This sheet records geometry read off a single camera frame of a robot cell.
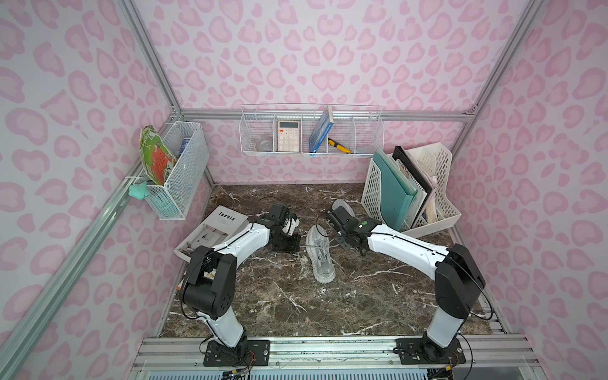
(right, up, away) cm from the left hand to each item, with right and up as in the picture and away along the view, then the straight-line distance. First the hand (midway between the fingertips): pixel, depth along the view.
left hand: (297, 243), depth 91 cm
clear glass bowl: (-14, +38, +2) cm, 41 cm away
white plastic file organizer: (+63, +14, +16) cm, 67 cm away
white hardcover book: (-34, +6, +7) cm, 35 cm away
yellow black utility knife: (+17, +39, +7) cm, 43 cm away
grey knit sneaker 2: (+8, 0, +2) cm, 8 cm away
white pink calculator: (-4, +42, +3) cm, 43 cm away
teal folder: (+34, +19, -14) cm, 41 cm away
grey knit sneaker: (+19, +16, +16) cm, 30 cm away
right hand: (+19, +5, -3) cm, 20 cm away
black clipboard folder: (+39, +34, -2) cm, 52 cm away
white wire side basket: (-37, +17, -18) cm, 45 cm away
